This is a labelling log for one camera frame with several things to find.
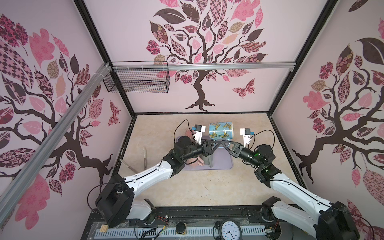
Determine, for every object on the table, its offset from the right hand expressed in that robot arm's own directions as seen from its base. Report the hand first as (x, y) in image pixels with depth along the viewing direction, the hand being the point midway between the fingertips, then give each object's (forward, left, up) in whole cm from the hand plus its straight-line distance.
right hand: (221, 142), depth 69 cm
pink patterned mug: (-6, +13, -6) cm, 16 cm away
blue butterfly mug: (+3, +1, +5) cm, 6 cm away
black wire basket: (+48, +48, +7) cm, 68 cm away
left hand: (0, +1, -2) cm, 3 cm away
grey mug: (+2, +5, -22) cm, 22 cm away
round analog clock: (-32, -3, -26) cm, 41 cm away
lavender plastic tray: (+4, -4, -27) cm, 27 cm away
